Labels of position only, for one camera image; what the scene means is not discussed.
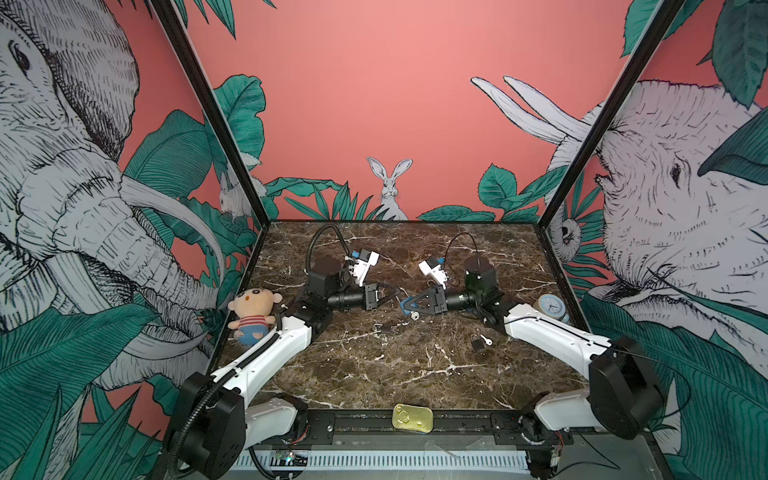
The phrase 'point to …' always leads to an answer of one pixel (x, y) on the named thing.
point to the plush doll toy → (252, 307)
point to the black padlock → (477, 342)
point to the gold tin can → (412, 417)
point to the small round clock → (551, 306)
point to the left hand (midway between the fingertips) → (400, 293)
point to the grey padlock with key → (384, 327)
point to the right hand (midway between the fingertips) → (408, 308)
